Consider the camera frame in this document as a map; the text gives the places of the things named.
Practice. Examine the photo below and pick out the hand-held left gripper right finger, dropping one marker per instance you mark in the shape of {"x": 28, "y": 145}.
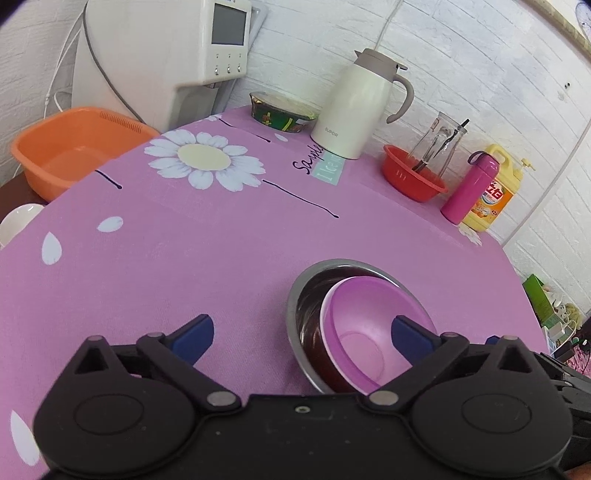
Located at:
{"x": 411, "y": 336}

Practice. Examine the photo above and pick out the wooden wall strip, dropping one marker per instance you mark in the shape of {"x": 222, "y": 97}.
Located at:
{"x": 561, "y": 21}

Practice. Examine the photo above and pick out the white thermal carafe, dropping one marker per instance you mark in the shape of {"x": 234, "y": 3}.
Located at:
{"x": 353, "y": 106}

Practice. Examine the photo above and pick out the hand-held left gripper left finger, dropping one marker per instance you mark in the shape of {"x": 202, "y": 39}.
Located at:
{"x": 194, "y": 334}

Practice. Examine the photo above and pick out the white water dispenser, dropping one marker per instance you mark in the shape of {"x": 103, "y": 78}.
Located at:
{"x": 157, "y": 55}

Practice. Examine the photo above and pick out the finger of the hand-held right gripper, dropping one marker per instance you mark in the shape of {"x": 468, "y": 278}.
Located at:
{"x": 556, "y": 369}

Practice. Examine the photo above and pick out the yellow detergent bottle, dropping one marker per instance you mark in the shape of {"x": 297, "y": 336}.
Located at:
{"x": 501, "y": 198}

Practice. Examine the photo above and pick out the green instant noodle bowl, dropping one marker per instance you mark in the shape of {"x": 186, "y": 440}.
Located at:
{"x": 279, "y": 115}

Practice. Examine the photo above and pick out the pink thermos bottle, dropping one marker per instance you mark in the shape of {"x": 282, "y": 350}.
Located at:
{"x": 468, "y": 191}

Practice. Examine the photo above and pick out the green storage box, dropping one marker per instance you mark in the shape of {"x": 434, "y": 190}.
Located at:
{"x": 538, "y": 297}

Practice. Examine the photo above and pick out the red ceramic bowl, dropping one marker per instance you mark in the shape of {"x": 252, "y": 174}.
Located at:
{"x": 323, "y": 357}

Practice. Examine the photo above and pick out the purple plastic bowl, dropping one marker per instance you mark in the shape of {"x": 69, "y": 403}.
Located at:
{"x": 364, "y": 318}

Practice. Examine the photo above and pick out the pink floral tablecloth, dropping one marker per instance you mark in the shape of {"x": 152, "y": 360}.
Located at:
{"x": 184, "y": 258}

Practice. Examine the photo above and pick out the orange plastic basin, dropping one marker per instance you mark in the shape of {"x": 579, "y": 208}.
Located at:
{"x": 69, "y": 157}

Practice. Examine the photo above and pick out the stainless steel bowl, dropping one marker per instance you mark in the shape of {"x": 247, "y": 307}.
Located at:
{"x": 300, "y": 300}

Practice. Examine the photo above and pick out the glass pitcher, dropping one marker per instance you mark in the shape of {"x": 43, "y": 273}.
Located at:
{"x": 443, "y": 143}

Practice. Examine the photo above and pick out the white round object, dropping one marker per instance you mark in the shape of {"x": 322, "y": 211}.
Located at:
{"x": 18, "y": 224}

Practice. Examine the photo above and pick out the dark stirring stick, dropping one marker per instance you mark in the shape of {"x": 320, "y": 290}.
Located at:
{"x": 438, "y": 150}

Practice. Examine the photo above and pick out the red plastic basket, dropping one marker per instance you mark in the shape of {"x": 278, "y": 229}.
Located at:
{"x": 406, "y": 177}

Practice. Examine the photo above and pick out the white power strip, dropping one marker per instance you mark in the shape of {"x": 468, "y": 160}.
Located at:
{"x": 558, "y": 332}

